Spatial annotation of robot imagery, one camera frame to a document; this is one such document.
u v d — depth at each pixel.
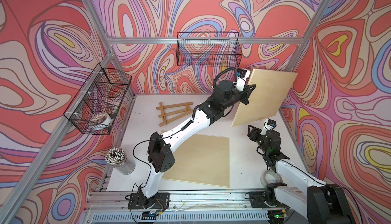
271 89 0.81
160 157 0.53
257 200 0.73
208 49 0.96
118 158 0.69
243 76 0.57
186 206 0.73
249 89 0.61
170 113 1.08
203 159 0.93
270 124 0.73
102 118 0.72
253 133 0.77
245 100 0.62
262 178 0.78
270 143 0.65
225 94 0.53
